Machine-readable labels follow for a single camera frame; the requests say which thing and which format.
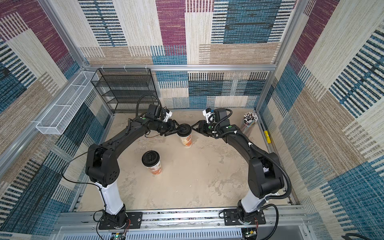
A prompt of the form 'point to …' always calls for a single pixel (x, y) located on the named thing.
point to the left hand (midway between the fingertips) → (180, 129)
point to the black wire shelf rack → (125, 90)
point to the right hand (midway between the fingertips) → (195, 130)
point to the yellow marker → (267, 137)
